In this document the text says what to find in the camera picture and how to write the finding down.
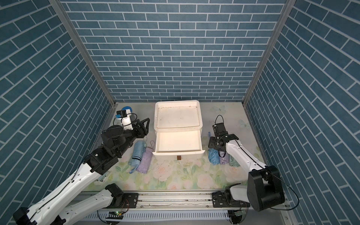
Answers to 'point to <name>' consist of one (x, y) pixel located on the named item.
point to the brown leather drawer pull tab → (179, 157)
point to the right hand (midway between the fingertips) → (215, 144)
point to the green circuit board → (115, 214)
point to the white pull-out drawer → (170, 144)
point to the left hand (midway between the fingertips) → (149, 120)
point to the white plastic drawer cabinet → (177, 116)
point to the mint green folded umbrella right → (233, 162)
